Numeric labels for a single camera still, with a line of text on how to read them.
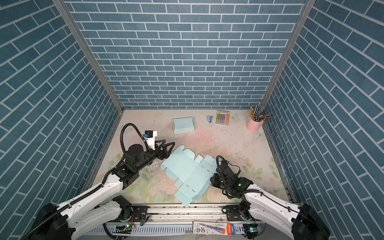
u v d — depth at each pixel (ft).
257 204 1.75
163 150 2.22
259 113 3.38
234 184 2.06
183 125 3.46
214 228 2.28
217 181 2.42
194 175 2.86
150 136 2.15
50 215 1.31
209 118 3.70
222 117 3.77
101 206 1.87
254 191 1.75
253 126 3.41
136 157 1.90
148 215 2.37
